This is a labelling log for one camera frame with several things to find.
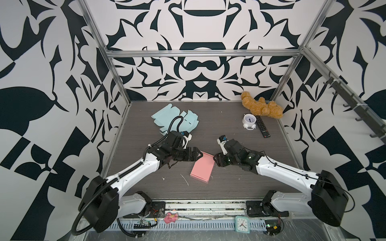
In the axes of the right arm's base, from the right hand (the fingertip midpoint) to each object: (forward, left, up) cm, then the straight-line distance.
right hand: (215, 154), depth 84 cm
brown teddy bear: (+34, -34, 0) cm, 48 cm away
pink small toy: (-29, +23, -5) cm, 37 cm away
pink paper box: (-5, +7, -5) cm, 10 cm away
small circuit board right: (-32, -25, -10) cm, 42 cm away
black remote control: (+22, -36, -9) cm, 43 cm away
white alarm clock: (+27, -26, -6) cm, 38 cm away
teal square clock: (-31, -9, -6) cm, 33 cm away
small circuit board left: (-31, +36, -11) cm, 49 cm away
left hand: (-2, +11, +4) cm, 12 cm away
